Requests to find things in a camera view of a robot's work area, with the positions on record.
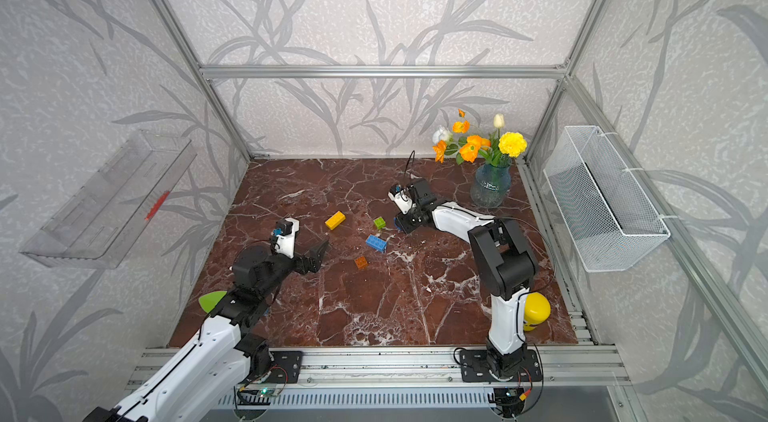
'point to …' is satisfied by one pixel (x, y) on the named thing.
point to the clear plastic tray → (103, 222)
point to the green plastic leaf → (211, 300)
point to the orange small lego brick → (361, 262)
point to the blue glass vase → (490, 185)
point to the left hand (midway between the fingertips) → (314, 237)
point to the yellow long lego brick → (335, 220)
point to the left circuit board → (259, 396)
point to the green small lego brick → (380, 223)
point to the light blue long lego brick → (376, 243)
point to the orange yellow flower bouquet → (459, 141)
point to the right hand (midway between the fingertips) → (402, 216)
